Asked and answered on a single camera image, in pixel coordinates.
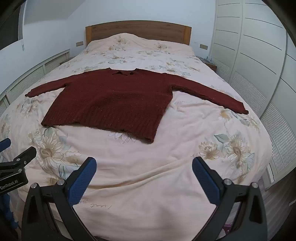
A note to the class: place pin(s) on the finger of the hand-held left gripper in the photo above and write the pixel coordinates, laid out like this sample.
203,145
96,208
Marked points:
25,155
4,143

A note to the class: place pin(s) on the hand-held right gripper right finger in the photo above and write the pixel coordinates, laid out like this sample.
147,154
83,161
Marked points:
205,180

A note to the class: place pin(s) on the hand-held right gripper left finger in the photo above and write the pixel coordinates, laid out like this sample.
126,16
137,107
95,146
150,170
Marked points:
81,180

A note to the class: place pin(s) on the dark red knit sweater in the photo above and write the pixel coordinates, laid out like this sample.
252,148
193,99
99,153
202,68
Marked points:
111,104

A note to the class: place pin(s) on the person's left hand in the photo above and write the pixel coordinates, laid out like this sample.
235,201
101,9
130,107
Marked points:
8,210

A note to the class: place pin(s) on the bed with floral duvet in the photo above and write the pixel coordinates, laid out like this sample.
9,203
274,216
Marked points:
138,173

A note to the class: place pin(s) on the white louvered cabinet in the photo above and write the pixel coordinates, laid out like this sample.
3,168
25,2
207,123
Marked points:
27,78
272,129

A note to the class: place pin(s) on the wooden nightstand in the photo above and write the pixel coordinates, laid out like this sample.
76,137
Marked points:
212,66

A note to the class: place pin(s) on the dark window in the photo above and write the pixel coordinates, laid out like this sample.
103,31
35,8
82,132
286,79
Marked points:
9,25

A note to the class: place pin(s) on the wooden headboard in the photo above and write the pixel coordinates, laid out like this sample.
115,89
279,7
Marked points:
138,30

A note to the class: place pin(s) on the wall switch panel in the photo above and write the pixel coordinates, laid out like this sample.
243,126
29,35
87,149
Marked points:
79,43
203,46

